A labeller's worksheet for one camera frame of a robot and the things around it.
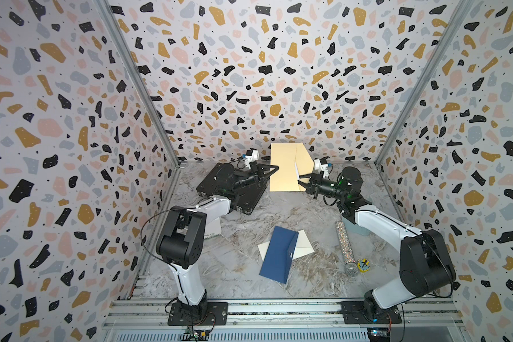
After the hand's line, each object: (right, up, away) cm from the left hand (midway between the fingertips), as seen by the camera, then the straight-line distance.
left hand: (280, 171), depth 76 cm
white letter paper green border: (-29, -25, +19) cm, 43 cm away
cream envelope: (+11, -32, +15) cm, 37 cm away
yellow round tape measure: (+33, -37, +8) cm, 51 cm away
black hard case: (-13, -7, 0) cm, 15 cm away
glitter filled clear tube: (+27, -36, +4) cm, 45 cm away
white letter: (+6, 0, +2) cm, 7 cm away
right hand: (+5, -4, -1) cm, 6 cm away
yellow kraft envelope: (+3, +4, +4) cm, 6 cm away
